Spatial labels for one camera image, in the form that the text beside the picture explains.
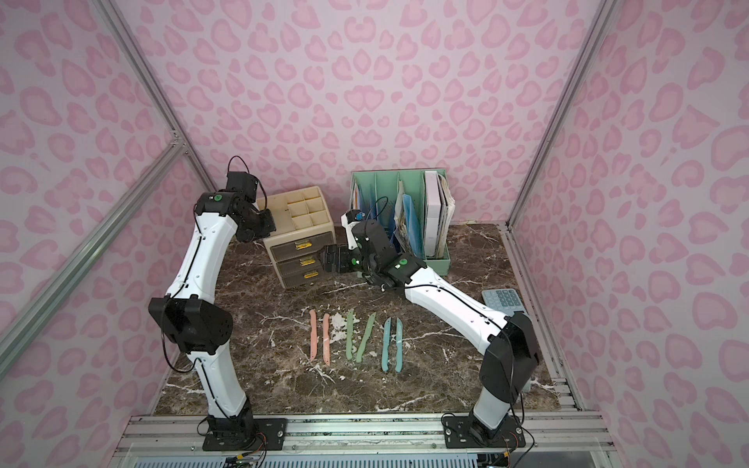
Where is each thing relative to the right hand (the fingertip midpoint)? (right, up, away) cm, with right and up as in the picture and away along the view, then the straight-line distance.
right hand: (328, 253), depth 75 cm
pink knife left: (-8, -26, +16) cm, 31 cm away
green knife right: (+7, -29, +12) cm, 32 cm away
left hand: (-20, +8, +11) cm, 24 cm away
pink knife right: (-3, -26, +15) cm, 31 cm away
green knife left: (+3, -21, +20) cm, 29 cm away
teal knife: (+15, -25, +16) cm, 33 cm away
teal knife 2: (+19, -27, +14) cm, 36 cm away
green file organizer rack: (+13, +19, +22) cm, 32 cm away
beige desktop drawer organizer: (-9, +7, +11) cm, 16 cm away
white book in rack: (+29, +13, +18) cm, 37 cm away
